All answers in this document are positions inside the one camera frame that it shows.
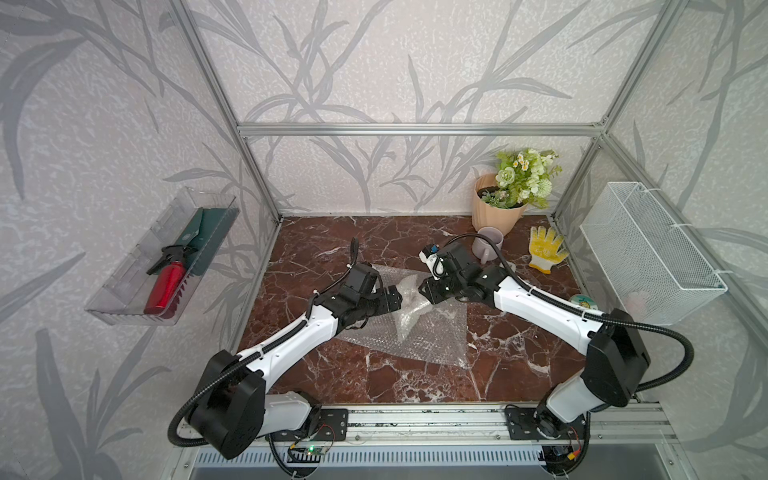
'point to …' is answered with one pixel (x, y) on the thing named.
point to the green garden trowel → (206, 233)
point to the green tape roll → (584, 301)
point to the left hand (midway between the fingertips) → (393, 301)
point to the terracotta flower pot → (485, 215)
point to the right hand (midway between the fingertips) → (421, 286)
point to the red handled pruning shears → (169, 271)
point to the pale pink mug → (482, 248)
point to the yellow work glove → (544, 249)
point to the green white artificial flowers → (524, 177)
